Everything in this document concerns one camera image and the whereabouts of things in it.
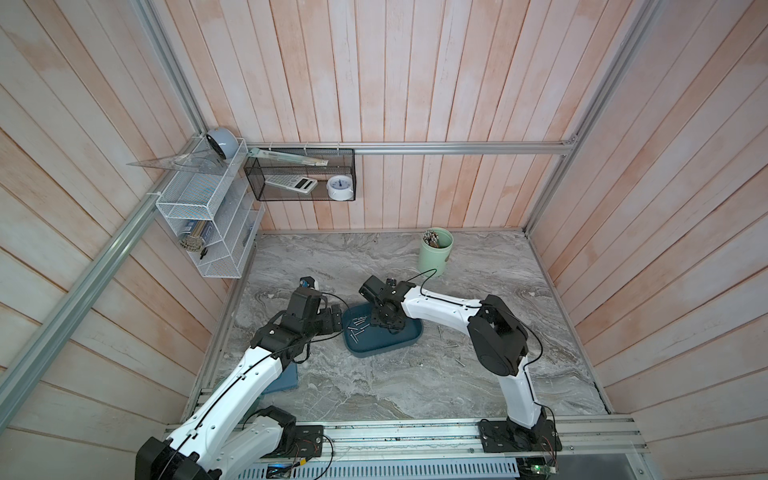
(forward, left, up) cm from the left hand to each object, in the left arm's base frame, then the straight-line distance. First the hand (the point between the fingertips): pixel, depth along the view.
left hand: (326, 317), depth 81 cm
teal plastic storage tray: (0, -10, -13) cm, 16 cm away
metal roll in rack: (+13, +34, +17) cm, 40 cm away
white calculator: (+43, +12, +13) cm, 47 cm away
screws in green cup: (+27, -32, +4) cm, 42 cm away
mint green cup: (+25, -33, +1) cm, 41 cm away
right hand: (+5, -15, -12) cm, 20 cm away
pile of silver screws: (+3, -9, -13) cm, 16 cm away
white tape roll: (+38, -2, +15) cm, 41 cm away
